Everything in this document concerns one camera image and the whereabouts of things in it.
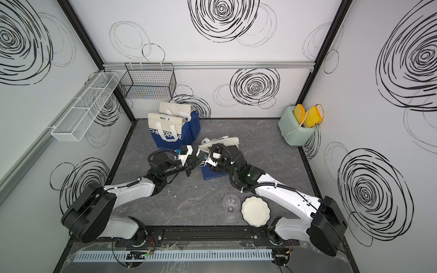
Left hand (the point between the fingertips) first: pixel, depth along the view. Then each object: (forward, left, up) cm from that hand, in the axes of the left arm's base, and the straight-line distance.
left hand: (203, 158), depth 77 cm
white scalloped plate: (-17, -26, -19) cm, 36 cm away
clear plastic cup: (-14, -14, -19) cm, 27 cm away
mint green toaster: (+23, -50, -7) cm, 56 cm away
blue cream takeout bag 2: (+16, +20, -1) cm, 26 cm away
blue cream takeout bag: (-10, -4, +5) cm, 12 cm away
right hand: (+1, -3, +6) cm, 7 cm away
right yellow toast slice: (+30, -60, 0) cm, 67 cm away
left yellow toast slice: (+31, -52, +2) cm, 61 cm away
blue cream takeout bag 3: (+24, +10, -6) cm, 26 cm away
